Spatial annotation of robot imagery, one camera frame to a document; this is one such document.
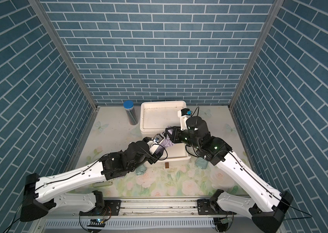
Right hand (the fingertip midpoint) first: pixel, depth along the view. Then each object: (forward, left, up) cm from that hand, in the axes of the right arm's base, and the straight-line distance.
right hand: (169, 130), depth 66 cm
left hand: (-4, +3, -8) cm, 9 cm away
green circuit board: (-35, +34, -36) cm, 60 cm away
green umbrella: (0, -19, -31) cm, 36 cm away
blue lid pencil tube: (+28, +30, -14) cm, 43 cm away
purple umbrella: (-4, +1, -4) cm, 6 cm away
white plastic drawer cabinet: (+16, +9, -10) cm, 21 cm away
